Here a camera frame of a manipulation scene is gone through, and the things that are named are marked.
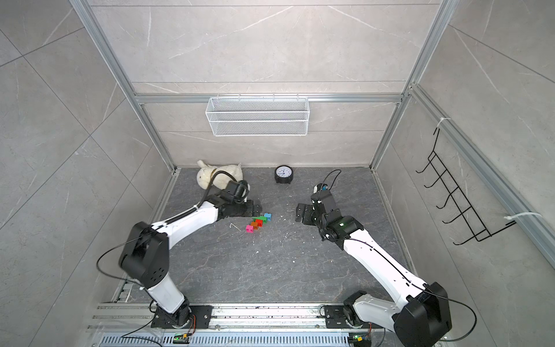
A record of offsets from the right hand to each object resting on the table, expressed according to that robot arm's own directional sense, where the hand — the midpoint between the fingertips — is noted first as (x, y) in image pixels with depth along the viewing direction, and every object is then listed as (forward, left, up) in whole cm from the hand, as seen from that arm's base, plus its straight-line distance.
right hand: (308, 209), depth 81 cm
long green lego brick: (+6, +19, -15) cm, 25 cm away
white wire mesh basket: (+44, +20, +13) cm, 50 cm away
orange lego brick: (+3, +22, -16) cm, 28 cm away
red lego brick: (+5, +20, -17) cm, 27 cm away
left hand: (+7, +22, -7) cm, 24 cm away
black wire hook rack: (-11, -45, +14) cm, 48 cm away
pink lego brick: (+1, +25, -15) cm, 29 cm away
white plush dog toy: (+29, +48, -10) cm, 57 cm away
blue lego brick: (+7, +17, -15) cm, 24 cm away
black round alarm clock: (+34, +9, -16) cm, 38 cm away
